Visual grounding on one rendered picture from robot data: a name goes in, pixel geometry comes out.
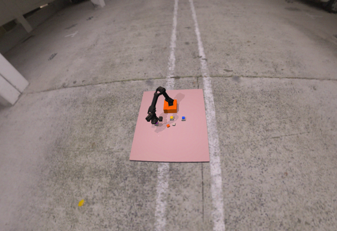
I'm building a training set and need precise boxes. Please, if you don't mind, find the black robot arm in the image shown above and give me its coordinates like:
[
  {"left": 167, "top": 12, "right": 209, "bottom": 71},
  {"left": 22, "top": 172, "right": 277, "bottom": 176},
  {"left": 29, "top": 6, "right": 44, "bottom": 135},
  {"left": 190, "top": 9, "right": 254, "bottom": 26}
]
[{"left": 145, "top": 86, "right": 174, "bottom": 124}]

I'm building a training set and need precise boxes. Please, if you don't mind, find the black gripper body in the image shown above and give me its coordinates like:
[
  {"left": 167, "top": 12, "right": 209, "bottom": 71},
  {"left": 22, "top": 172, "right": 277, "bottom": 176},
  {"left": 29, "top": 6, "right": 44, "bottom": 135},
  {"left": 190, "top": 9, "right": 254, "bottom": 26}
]
[{"left": 153, "top": 116, "right": 163, "bottom": 122}]

